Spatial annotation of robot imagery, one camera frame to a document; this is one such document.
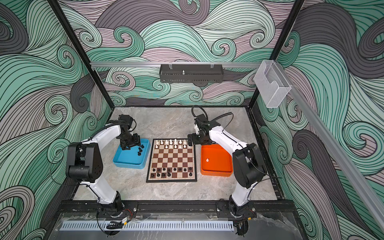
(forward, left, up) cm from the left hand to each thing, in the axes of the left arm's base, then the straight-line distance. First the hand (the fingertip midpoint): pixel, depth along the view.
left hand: (136, 144), depth 91 cm
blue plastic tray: (-6, 0, -7) cm, 9 cm away
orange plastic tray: (-8, -50, -5) cm, 51 cm away
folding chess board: (-8, -23, -5) cm, 24 cm away
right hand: (+1, -37, +3) cm, 37 cm away
